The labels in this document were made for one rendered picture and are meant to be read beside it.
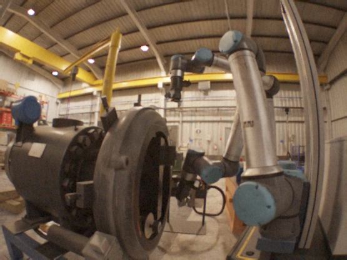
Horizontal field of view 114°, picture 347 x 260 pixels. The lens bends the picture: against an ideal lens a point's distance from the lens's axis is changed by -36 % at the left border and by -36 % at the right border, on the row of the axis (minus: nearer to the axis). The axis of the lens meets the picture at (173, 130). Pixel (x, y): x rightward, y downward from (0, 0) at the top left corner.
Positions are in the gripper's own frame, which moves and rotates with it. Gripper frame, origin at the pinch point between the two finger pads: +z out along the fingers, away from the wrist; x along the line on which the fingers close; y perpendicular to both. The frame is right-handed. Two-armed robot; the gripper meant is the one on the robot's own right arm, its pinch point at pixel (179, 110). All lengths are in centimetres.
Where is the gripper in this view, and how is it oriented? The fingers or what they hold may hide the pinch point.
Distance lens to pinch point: 103.2
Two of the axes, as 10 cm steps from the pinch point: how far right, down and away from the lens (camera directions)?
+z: -0.5, 9.8, -1.8
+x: 3.8, -1.4, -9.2
